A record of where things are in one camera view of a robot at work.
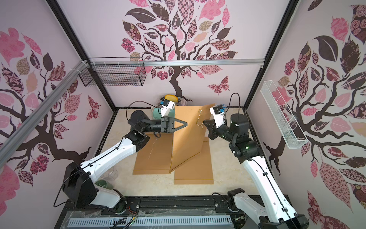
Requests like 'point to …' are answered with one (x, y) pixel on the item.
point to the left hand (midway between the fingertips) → (185, 127)
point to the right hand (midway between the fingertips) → (204, 124)
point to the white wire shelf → (291, 135)
